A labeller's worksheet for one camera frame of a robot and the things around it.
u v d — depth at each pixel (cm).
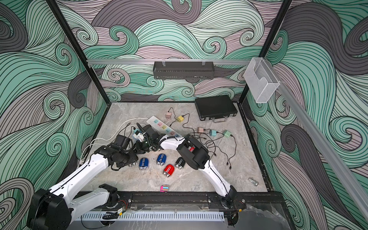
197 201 74
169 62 93
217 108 115
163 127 101
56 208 38
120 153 62
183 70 95
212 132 98
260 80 78
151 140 76
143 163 83
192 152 57
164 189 75
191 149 59
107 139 97
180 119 107
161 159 85
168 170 81
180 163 83
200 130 100
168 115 111
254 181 78
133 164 78
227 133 98
